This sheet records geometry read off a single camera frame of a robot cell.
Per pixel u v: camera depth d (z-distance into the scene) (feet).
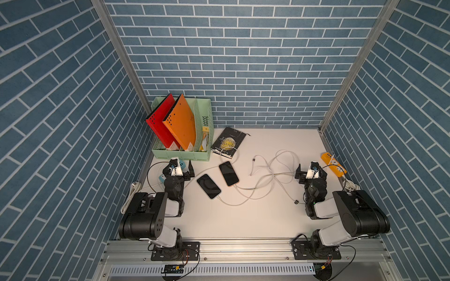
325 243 2.03
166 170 2.63
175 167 2.43
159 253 2.18
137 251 2.42
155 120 2.82
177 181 2.26
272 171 3.25
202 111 3.53
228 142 3.64
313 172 2.46
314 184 2.29
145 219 1.45
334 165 2.48
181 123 3.30
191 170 2.71
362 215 1.50
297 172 2.76
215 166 3.34
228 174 3.09
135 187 3.06
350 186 3.05
